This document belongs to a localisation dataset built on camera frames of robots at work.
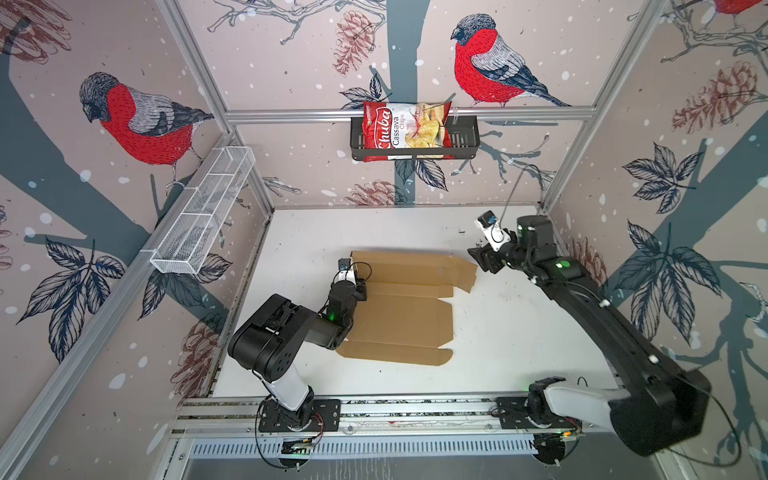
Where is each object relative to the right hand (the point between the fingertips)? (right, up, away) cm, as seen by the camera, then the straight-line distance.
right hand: (479, 240), depth 80 cm
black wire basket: (0, +32, +14) cm, 35 cm away
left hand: (-34, -9, +13) cm, 38 cm away
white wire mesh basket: (-75, -2, -10) cm, 76 cm away
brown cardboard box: (-21, -25, +10) cm, 34 cm away
